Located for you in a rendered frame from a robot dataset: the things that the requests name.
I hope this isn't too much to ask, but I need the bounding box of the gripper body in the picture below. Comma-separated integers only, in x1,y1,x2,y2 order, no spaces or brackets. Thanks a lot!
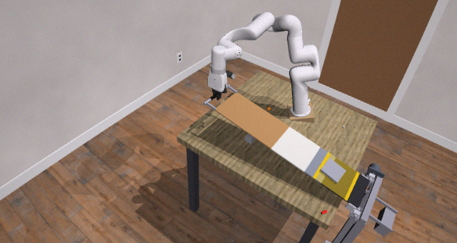
208,70,227,92

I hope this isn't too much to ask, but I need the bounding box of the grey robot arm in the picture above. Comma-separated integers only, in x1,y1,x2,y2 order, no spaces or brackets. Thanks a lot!
210,12,320,117

